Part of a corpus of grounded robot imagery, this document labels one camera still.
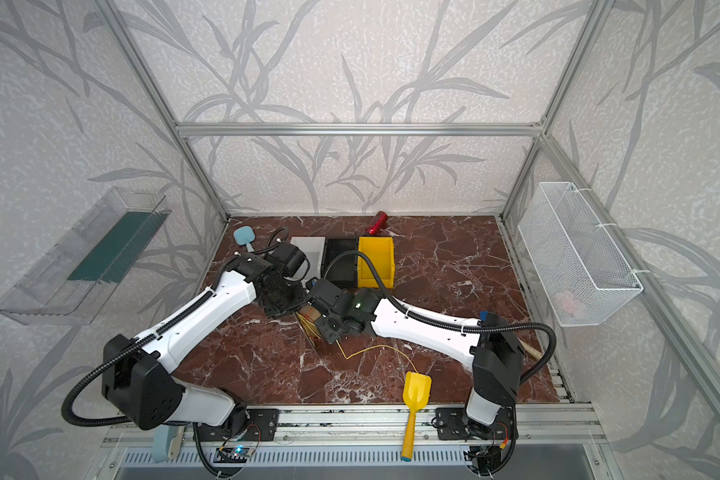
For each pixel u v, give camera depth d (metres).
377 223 1.16
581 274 0.61
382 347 0.87
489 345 0.48
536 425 0.75
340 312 0.56
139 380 0.40
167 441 0.68
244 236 1.15
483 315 0.46
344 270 0.98
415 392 0.79
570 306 0.72
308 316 0.77
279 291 0.64
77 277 0.63
